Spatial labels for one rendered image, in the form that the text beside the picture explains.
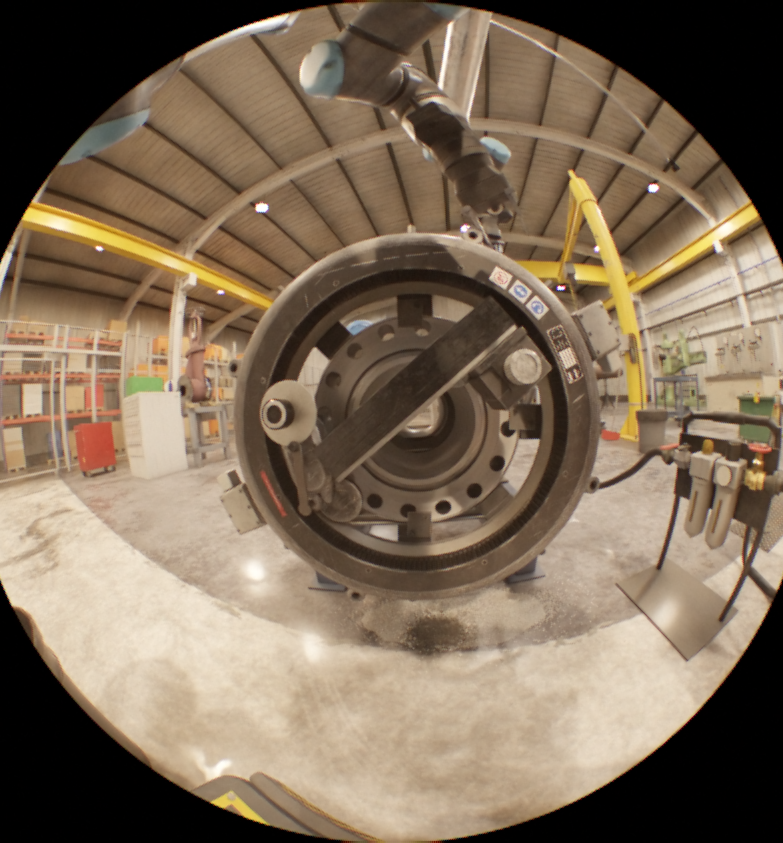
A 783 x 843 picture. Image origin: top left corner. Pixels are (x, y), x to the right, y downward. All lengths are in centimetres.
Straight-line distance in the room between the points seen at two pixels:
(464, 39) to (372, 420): 86
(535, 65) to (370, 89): 842
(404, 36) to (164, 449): 419
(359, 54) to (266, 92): 777
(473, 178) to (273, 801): 70
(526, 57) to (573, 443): 859
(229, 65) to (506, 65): 605
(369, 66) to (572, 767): 107
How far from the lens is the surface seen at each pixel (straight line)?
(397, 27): 40
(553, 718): 71
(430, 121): 38
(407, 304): 57
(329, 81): 40
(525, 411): 58
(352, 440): 41
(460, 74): 78
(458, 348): 41
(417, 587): 54
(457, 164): 40
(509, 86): 898
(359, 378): 56
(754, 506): 91
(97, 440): 548
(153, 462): 407
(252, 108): 828
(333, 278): 49
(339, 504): 52
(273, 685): 79
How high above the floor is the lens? 64
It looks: 4 degrees down
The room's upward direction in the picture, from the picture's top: 5 degrees counter-clockwise
